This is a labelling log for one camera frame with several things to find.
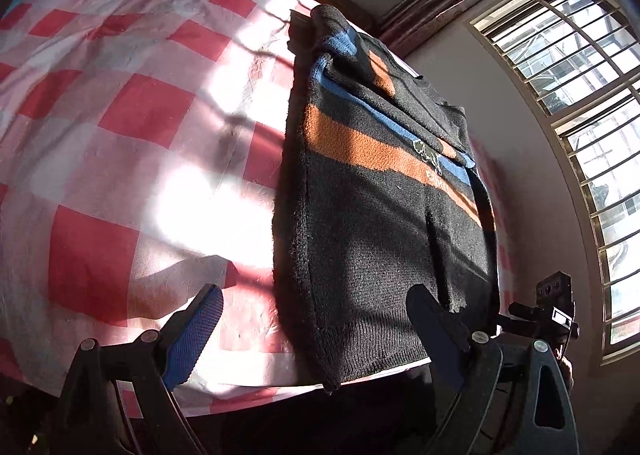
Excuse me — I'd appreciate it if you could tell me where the dark knit striped sweater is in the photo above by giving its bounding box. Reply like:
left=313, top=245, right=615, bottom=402
left=272, top=5, right=500, bottom=391

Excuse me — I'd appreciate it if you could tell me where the red white checkered bedsheet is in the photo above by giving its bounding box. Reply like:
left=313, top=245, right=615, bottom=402
left=0, top=0, right=516, bottom=418

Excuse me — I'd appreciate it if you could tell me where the barred window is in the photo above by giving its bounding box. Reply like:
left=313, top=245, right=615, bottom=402
left=470, top=0, right=639, bottom=365

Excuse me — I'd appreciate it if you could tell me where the wooden nightstand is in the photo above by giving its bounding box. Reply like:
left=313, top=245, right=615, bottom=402
left=314, top=0, right=378, bottom=36

